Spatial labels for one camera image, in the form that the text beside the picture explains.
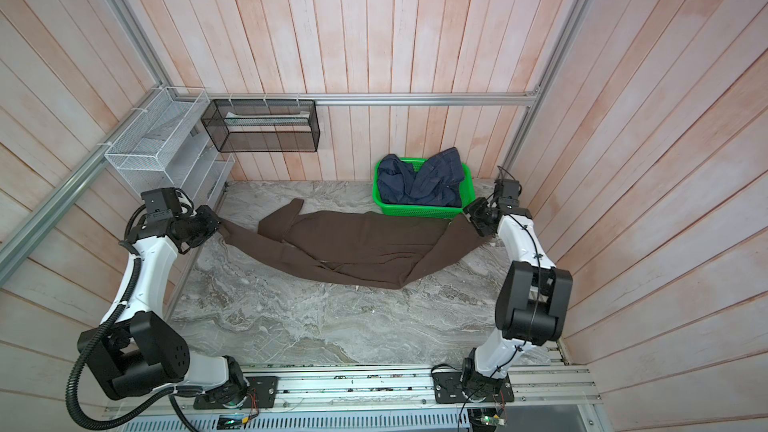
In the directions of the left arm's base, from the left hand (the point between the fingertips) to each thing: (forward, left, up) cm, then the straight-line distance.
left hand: (223, 223), depth 82 cm
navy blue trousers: (+29, -66, -13) cm, 73 cm away
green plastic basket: (+20, -62, -20) cm, 68 cm away
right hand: (+9, -73, -5) cm, 73 cm away
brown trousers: (+4, -43, -21) cm, 47 cm away
